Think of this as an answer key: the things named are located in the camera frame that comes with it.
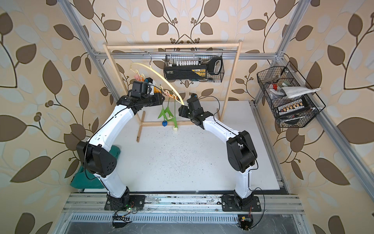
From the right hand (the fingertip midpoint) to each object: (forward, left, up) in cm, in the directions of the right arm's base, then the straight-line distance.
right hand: (182, 109), depth 92 cm
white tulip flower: (+3, +10, -3) cm, 11 cm away
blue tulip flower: (0, +13, -6) cm, 14 cm away
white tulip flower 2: (-2, +7, -8) cm, 10 cm away
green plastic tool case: (-36, +55, -14) cm, 68 cm away
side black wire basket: (+10, -55, +12) cm, 58 cm away
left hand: (-1, +10, +12) cm, 16 cm away
